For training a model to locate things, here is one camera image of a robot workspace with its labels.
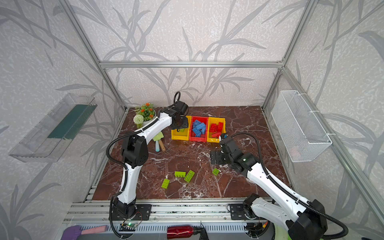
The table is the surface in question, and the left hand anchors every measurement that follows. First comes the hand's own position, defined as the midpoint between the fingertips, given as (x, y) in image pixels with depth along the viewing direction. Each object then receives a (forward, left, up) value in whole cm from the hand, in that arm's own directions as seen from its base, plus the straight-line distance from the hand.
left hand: (185, 121), depth 98 cm
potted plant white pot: (+4, +28, +2) cm, 28 cm away
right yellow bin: (+7, -21, -8) cm, 23 cm away
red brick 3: (-6, -21, -8) cm, 23 cm away
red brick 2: (0, -19, -8) cm, 21 cm away
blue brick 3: (-5, -7, -6) cm, 11 cm away
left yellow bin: (-4, +8, -11) cm, 14 cm away
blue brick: (0, -11, -6) cm, 13 cm away
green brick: (-37, +9, -9) cm, 39 cm away
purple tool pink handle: (-59, +47, -9) cm, 76 cm away
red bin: (-9, -12, -7) cm, 17 cm away
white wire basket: (-27, -53, +26) cm, 65 cm away
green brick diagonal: (-32, -4, -11) cm, 34 cm away
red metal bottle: (-59, -2, -5) cm, 59 cm away
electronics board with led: (-57, +25, -12) cm, 63 cm away
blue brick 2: (+3, -7, -6) cm, 10 cm away
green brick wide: (-12, 0, +7) cm, 14 cm away
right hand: (-23, -20, +4) cm, 31 cm away
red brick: (+1, -24, -8) cm, 25 cm away
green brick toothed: (-32, +1, -8) cm, 33 cm away
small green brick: (-30, -19, -10) cm, 37 cm away
